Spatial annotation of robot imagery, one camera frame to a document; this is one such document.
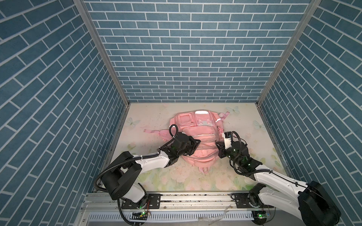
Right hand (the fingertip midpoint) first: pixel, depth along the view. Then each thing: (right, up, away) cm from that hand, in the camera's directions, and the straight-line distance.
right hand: (218, 143), depth 84 cm
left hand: (-8, +1, -3) cm, 9 cm away
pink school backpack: (-5, +9, +11) cm, 15 cm away
